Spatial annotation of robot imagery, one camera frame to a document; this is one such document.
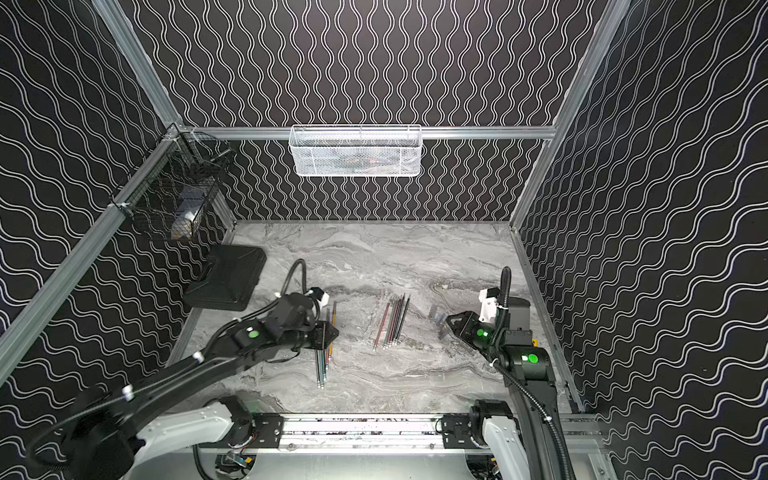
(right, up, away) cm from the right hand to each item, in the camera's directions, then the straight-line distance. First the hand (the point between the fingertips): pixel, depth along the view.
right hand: (452, 318), depth 75 cm
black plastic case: (-69, +8, +22) cm, 72 cm away
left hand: (-29, -3, +2) cm, 29 cm away
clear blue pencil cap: (+1, -7, +17) cm, 18 cm away
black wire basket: (-83, +36, +17) cm, 92 cm away
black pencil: (-11, -3, +20) cm, 23 cm away
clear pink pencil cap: (-2, -2, +21) cm, 21 cm away
